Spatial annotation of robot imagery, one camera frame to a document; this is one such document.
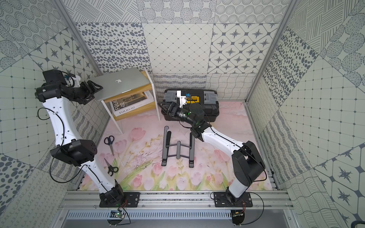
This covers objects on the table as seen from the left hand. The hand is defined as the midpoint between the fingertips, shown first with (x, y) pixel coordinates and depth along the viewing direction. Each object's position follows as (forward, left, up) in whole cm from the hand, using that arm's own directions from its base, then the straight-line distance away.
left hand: (94, 90), depth 75 cm
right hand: (-9, -37, -2) cm, 38 cm away
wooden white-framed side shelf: (+7, -23, -26) cm, 35 cm away
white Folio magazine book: (+7, -14, -17) cm, 23 cm away
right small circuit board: (-50, -77, -41) cm, 101 cm away
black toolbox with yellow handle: (+15, -64, -20) cm, 68 cm away
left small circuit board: (-51, -15, -38) cm, 65 cm away
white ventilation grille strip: (-51, -34, -38) cm, 72 cm away
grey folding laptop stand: (-16, -37, -32) cm, 51 cm away
